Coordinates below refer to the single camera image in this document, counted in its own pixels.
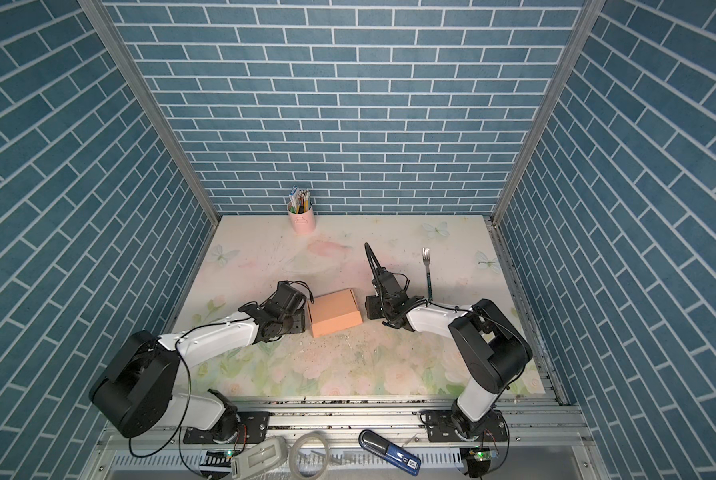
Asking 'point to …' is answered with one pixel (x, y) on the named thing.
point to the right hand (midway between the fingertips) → (368, 301)
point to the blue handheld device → (390, 451)
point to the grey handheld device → (259, 458)
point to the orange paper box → (333, 311)
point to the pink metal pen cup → (303, 223)
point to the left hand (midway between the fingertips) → (297, 320)
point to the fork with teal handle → (426, 259)
